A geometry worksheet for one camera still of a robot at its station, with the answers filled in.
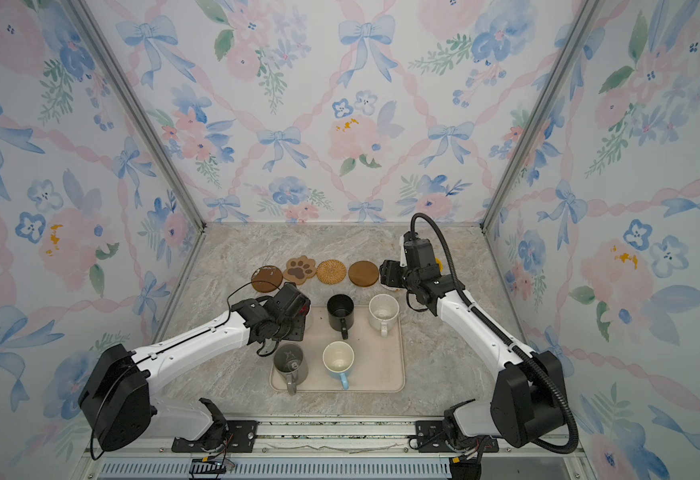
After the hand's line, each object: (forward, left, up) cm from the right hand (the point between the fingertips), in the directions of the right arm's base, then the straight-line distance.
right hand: (390, 266), depth 85 cm
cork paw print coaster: (+12, +30, -17) cm, 37 cm away
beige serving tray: (-21, +3, -19) cm, 29 cm away
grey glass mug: (-22, +28, -15) cm, 39 cm away
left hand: (-14, +26, -9) cm, 31 cm away
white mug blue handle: (-20, +15, -16) cm, 30 cm away
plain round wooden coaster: (+12, +7, -19) cm, 24 cm away
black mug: (-7, +15, -15) cm, 22 cm away
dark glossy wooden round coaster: (+8, +41, -18) cm, 45 cm away
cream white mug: (-6, +1, -16) cm, 17 cm away
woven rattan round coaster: (+11, +19, -18) cm, 28 cm away
